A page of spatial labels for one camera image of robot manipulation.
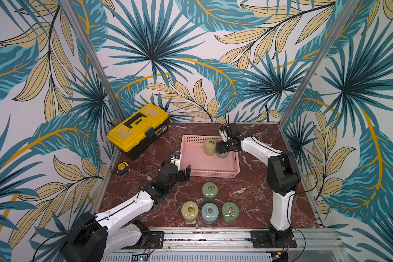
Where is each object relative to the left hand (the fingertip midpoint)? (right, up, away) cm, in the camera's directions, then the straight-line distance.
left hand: (180, 165), depth 83 cm
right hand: (+25, +9, +16) cm, 31 cm away
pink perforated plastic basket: (+5, +5, +19) cm, 20 cm away
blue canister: (+24, +3, +18) cm, 30 cm away
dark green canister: (+15, -12, -3) cm, 19 cm away
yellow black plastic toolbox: (-25, +15, +7) cm, 30 cm away
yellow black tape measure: (-34, -3, +9) cm, 35 cm away
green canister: (+23, -20, -10) cm, 32 cm away
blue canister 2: (+14, -20, -10) cm, 26 cm away
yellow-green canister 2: (+5, -19, -10) cm, 22 cm away
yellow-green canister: (+16, +9, +13) cm, 23 cm away
